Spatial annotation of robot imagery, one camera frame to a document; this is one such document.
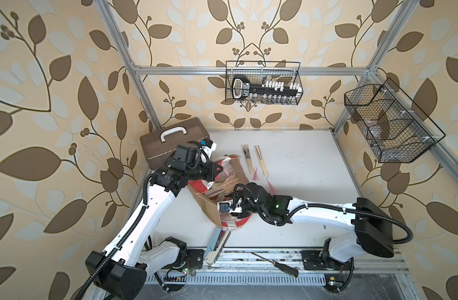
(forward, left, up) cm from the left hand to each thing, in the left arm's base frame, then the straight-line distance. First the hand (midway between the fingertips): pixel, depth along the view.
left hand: (219, 165), depth 71 cm
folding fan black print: (+31, -12, -26) cm, 42 cm away
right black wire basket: (+13, -70, +8) cm, 72 cm away
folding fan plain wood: (+17, -22, -26) cm, 39 cm away
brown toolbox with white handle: (+16, +30, -7) cm, 35 cm away
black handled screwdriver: (-31, -27, -25) cm, 48 cm away
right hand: (-7, -3, -13) cm, 15 cm away
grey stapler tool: (-22, +1, -25) cm, 33 cm away
